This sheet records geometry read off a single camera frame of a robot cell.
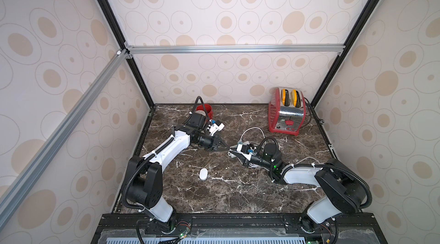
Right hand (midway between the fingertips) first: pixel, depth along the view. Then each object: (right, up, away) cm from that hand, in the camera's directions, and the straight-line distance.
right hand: (237, 146), depth 81 cm
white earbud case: (-17, -15, +7) cm, 24 cm away
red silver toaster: (+28, +18, +12) cm, 36 cm away
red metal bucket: (-17, +20, +27) cm, 38 cm away
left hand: (-3, 0, -5) cm, 6 cm away
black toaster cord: (+53, +17, +34) cm, 65 cm away
